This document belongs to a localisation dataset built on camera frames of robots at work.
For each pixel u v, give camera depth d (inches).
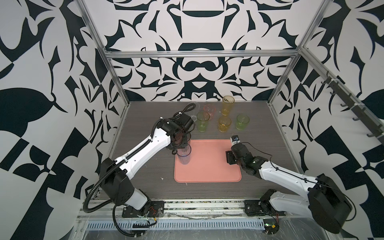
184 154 30.6
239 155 26.3
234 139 30.4
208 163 36.1
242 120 39.3
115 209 27.1
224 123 40.9
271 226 28.0
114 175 15.9
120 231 26.7
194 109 27.1
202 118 41.2
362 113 21.5
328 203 16.1
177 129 21.3
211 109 43.1
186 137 27.8
